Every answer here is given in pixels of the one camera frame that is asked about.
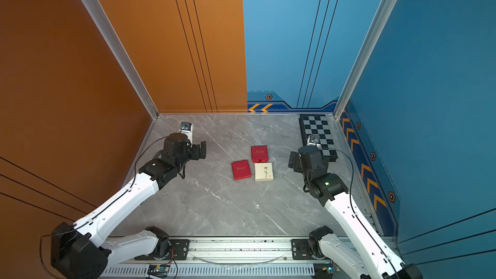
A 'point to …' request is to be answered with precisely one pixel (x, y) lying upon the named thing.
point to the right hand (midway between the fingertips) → (305, 155)
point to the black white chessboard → (319, 124)
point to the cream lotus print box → (263, 172)
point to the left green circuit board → (161, 270)
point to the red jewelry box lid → (259, 154)
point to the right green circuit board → (323, 270)
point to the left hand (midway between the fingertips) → (195, 139)
